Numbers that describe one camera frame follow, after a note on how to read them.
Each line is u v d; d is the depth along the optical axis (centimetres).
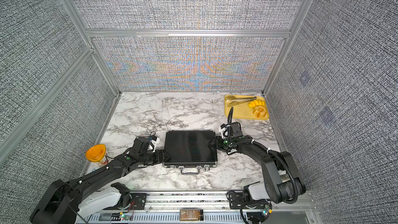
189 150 91
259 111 103
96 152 80
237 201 73
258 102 110
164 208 73
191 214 67
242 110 107
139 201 73
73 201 40
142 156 70
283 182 43
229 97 113
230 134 72
